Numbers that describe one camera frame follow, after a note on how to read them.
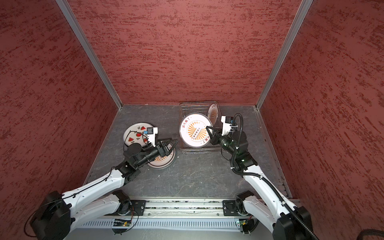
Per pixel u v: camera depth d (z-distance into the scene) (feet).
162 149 2.06
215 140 2.11
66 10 2.34
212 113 3.45
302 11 2.38
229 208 2.43
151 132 2.19
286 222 1.25
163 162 2.89
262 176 1.62
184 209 2.48
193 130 2.45
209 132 2.35
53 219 1.30
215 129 2.24
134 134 3.29
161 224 2.54
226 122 2.13
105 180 1.72
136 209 2.42
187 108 3.99
